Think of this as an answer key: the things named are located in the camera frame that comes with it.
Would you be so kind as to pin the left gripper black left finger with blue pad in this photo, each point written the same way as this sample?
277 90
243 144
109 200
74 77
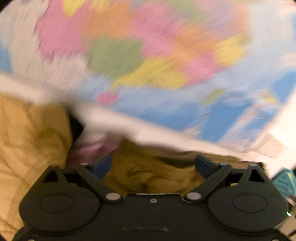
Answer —
93 174

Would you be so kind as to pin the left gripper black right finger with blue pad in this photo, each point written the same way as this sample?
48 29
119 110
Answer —
213 174

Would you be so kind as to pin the brown puffer jacket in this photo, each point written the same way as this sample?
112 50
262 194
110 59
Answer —
35 136

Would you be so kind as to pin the pink bed sheet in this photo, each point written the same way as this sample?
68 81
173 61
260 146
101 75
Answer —
90 151

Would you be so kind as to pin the teal printed box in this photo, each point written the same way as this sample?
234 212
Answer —
284 181

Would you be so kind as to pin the colourful wall map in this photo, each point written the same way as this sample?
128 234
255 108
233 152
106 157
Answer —
219 71

